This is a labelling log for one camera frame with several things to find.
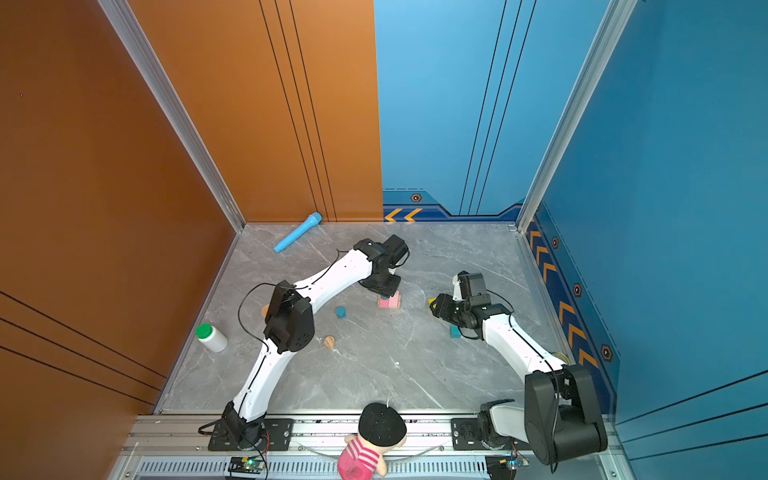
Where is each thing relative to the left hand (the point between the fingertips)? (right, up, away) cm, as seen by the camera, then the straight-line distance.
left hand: (389, 289), depth 95 cm
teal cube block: (+20, -12, -5) cm, 24 cm away
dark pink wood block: (+1, -4, 0) cm, 4 cm away
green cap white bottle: (-49, -12, -13) cm, 52 cm away
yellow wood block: (+14, -4, +2) cm, 14 cm away
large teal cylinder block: (-1, -1, -10) cm, 10 cm away
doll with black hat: (-2, -28, -28) cm, 40 cm away
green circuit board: (-32, -39, -24) cm, 56 cm away
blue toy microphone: (-31, +25, +25) cm, 47 cm away
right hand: (+14, -5, -7) cm, 16 cm away
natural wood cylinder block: (-17, -15, -8) cm, 24 cm away
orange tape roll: (-25, 0, -33) cm, 42 cm away
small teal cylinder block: (-15, -7, -1) cm, 17 cm away
